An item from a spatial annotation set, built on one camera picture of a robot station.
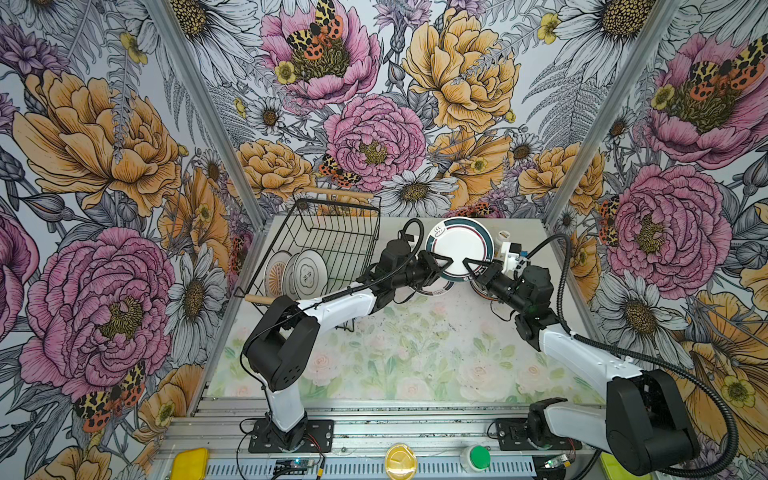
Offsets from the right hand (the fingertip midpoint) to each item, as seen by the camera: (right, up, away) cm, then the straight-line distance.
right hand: (462, 269), depth 80 cm
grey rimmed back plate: (-2, -7, +22) cm, 23 cm away
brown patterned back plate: (-54, -3, +12) cm, 56 cm away
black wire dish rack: (-43, +8, +32) cm, 54 cm away
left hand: (-2, 0, +1) cm, 2 cm away
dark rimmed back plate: (0, +8, +3) cm, 9 cm away
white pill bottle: (+20, +10, +25) cm, 33 cm away
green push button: (-1, -38, -17) cm, 42 cm away
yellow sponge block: (-65, -45, -9) cm, 80 cm away
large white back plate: (-45, -3, +14) cm, 47 cm away
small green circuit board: (-42, -45, -9) cm, 62 cm away
